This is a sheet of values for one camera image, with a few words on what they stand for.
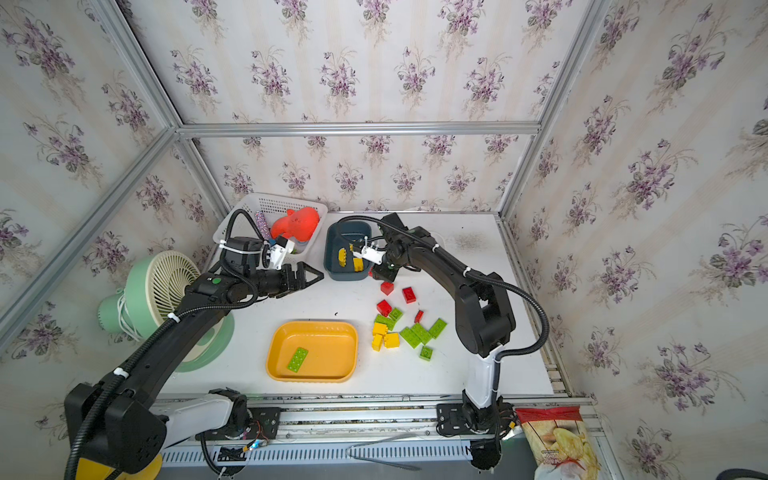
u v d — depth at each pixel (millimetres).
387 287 961
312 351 840
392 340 863
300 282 661
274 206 1147
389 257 755
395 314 911
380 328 884
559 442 662
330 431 731
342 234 1097
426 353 839
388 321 908
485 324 491
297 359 822
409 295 954
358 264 1012
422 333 879
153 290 635
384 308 916
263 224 1107
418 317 891
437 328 889
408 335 881
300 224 1049
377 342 835
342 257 1035
